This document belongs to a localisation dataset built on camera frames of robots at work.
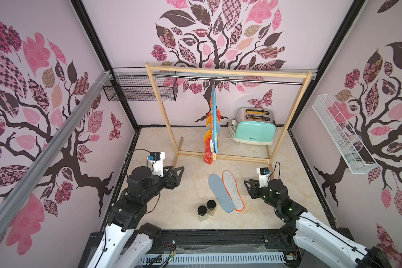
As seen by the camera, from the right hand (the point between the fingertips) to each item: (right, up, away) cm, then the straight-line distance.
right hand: (246, 183), depth 82 cm
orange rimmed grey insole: (-7, -3, +8) cm, 11 cm away
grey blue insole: (-11, -9, +3) cm, 15 cm away
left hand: (-33, +8, -15) cm, 37 cm away
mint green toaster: (+11, +31, +19) cm, 38 cm away
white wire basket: (+40, +15, -18) cm, 46 cm away
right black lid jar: (-18, -9, -8) cm, 22 cm away
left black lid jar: (-22, -11, -9) cm, 27 cm away
